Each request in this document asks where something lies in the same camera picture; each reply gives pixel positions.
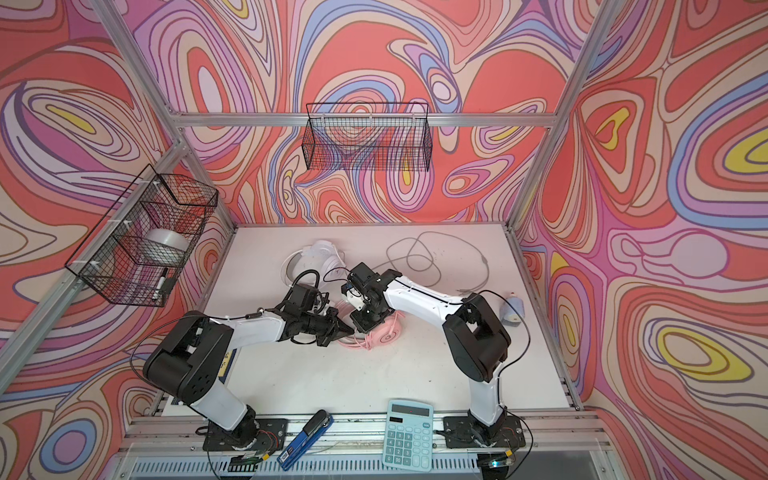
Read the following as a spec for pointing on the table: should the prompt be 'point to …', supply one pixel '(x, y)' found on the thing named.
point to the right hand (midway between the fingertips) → (367, 331)
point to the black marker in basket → (162, 278)
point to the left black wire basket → (138, 251)
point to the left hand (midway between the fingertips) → (357, 329)
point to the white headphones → (320, 257)
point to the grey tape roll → (165, 246)
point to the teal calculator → (408, 436)
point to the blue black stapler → (304, 439)
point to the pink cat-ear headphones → (386, 333)
